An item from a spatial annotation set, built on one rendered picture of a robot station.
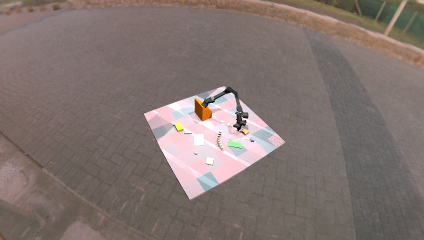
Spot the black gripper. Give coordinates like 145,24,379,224
233,118,242,132

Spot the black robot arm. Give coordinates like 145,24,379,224
201,87,249,126

